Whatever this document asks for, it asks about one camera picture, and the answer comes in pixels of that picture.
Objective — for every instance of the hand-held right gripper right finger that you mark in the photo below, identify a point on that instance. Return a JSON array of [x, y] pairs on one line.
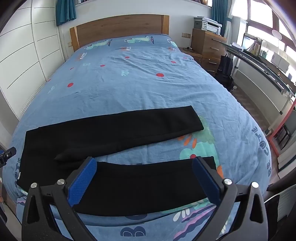
[[207, 183]]

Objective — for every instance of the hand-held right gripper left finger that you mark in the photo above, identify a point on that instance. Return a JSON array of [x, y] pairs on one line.
[[83, 183]]

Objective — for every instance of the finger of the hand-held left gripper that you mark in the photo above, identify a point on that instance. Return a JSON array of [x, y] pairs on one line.
[[8, 154]]

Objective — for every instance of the black pants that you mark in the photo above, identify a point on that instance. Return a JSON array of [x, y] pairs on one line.
[[115, 129]]

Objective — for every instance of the black and white chair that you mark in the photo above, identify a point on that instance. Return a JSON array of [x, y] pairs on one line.
[[283, 208]]

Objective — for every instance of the stacked storage boxes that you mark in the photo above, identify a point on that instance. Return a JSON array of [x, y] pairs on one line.
[[286, 150]]

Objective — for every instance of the red metal pole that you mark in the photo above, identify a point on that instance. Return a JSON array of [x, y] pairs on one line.
[[281, 127]]

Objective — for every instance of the white wardrobe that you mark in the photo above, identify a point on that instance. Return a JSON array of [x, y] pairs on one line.
[[25, 53]]

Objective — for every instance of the blue printed bed sheet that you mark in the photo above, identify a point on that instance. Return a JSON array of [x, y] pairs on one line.
[[138, 88]]

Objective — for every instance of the black bag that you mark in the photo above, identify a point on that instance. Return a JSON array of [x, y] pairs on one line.
[[224, 69]]

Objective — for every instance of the wooden nightstand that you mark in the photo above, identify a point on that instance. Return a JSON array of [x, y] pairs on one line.
[[194, 55]]

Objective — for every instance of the glass desk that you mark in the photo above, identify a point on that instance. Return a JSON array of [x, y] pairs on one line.
[[256, 61]]

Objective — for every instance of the cardboard box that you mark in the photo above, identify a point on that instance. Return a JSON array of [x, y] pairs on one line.
[[205, 45]]

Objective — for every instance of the computer monitor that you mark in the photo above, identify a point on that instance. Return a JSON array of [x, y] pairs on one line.
[[248, 41]]

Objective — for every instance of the teal curtain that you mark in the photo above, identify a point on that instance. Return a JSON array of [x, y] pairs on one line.
[[218, 14], [66, 11]]

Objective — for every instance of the white printer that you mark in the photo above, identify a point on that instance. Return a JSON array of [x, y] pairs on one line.
[[208, 25]]

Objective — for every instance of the wooden headboard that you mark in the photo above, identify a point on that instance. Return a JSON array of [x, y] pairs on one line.
[[120, 26]]

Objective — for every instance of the white round lamp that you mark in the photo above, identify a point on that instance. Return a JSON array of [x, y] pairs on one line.
[[276, 34]]

